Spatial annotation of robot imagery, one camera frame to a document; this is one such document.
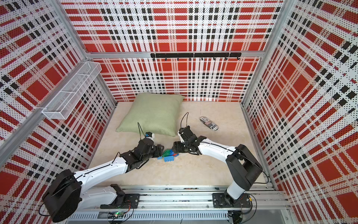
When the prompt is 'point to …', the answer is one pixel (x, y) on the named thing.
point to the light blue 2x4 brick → (168, 158)
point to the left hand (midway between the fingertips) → (162, 147)
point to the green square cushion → (154, 112)
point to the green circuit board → (115, 214)
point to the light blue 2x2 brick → (160, 157)
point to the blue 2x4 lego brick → (171, 153)
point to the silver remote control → (209, 123)
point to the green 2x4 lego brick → (167, 153)
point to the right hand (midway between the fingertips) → (178, 148)
